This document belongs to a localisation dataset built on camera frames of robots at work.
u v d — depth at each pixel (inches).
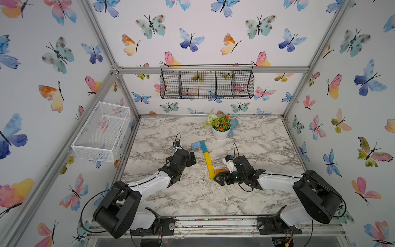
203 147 40.8
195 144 41.1
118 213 16.4
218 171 36.4
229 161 31.8
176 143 30.6
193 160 31.8
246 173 27.3
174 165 26.5
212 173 35.8
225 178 30.5
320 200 17.2
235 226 29.7
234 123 47.2
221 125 37.9
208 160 37.8
